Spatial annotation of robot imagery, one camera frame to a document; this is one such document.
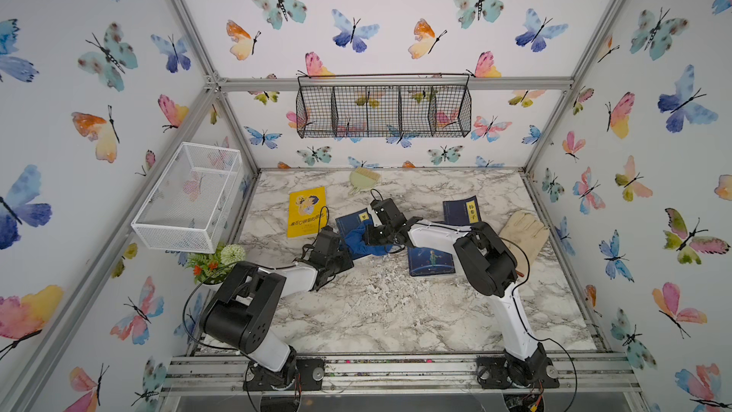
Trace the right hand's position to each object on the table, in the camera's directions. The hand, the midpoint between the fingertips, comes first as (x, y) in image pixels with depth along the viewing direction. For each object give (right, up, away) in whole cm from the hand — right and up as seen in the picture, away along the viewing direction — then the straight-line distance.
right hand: (363, 236), depth 98 cm
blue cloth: (-2, 0, -3) cm, 4 cm away
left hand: (-2, -6, -3) cm, 7 cm away
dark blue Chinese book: (-5, +4, +7) cm, 9 cm away
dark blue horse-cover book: (+37, +8, +7) cm, 38 cm away
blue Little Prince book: (+22, -8, -5) cm, 23 cm away
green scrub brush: (-1, +21, +20) cm, 29 cm away
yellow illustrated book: (-22, +8, +7) cm, 24 cm away
